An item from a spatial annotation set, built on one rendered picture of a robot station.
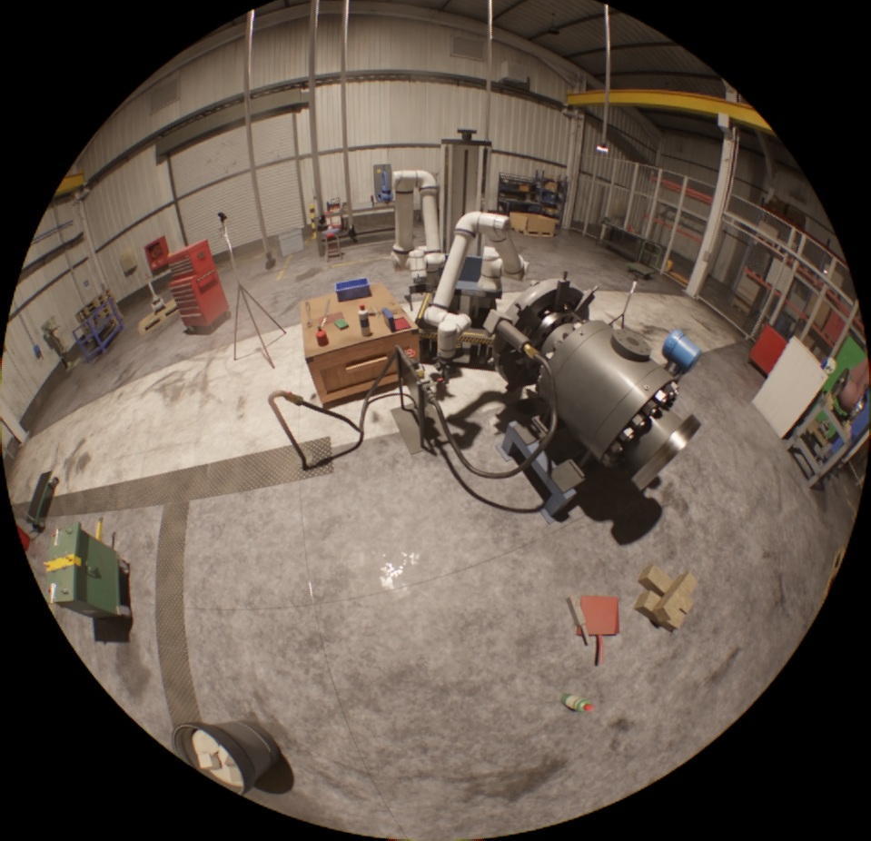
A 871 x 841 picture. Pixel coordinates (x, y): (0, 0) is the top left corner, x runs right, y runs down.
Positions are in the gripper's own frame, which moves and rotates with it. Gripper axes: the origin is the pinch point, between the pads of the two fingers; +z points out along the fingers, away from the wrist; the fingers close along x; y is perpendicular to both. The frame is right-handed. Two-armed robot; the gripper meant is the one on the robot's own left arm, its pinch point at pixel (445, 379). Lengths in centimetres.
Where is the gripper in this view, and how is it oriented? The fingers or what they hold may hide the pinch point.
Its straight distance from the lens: 152.8
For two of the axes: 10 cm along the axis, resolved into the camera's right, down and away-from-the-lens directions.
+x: 4.1, 6.6, -6.3
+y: -9.1, 2.9, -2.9
